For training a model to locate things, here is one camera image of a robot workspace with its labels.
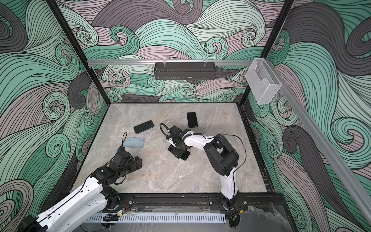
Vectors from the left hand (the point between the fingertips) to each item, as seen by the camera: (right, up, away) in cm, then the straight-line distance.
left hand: (137, 162), depth 83 cm
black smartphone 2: (-3, +19, +24) cm, 30 cm away
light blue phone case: (-7, +9, +14) cm, 18 cm away
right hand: (+26, +4, +10) cm, 28 cm away
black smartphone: (+29, +3, +5) cm, 29 cm away
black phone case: (+35, +24, +29) cm, 51 cm away
